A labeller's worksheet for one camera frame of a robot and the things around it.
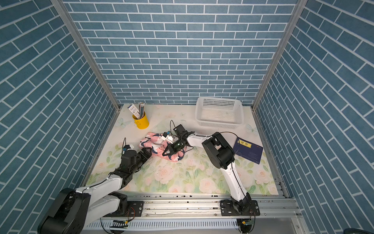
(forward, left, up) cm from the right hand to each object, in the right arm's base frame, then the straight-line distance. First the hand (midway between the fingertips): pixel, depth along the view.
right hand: (165, 155), depth 90 cm
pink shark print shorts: (+9, +9, -1) cm, 13 cm away
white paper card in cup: (+25, +25, +12) cm, 38 cm away
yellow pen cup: (+21, +20, +4) cm, 30 cm away
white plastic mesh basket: (+42, -36, -2) cm, 55 cm away
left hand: (0, +8, +3) cm, 8 cm away
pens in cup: (+27, +20, +14) cm, 37 cm away
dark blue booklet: (+10, -54, -4) cm, 55 cm away
